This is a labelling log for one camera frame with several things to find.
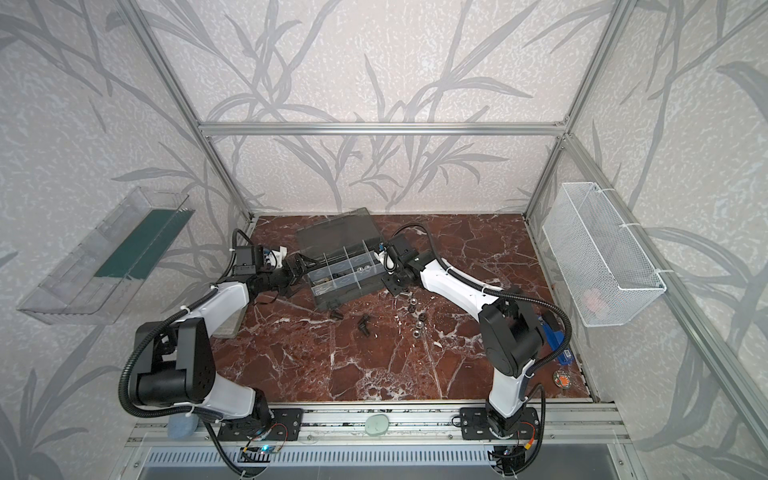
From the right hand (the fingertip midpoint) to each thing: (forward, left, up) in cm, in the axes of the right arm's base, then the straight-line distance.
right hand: (394, 270), depth 91 cm
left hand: (+1, +23, +4) cm, 24 cm away
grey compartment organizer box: (+7, +17, -8) cm, 20 cm away
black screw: (-14, +10, -9) cm, 19 cm away
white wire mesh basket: (-16, -45, +24) cm, 54 cm away
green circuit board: (-45, +31, -10) cm, 55 cm away
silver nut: (-16, -7, -10) cm, 20 cm away
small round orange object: (-29, -46, -11) cm, 56 cm away
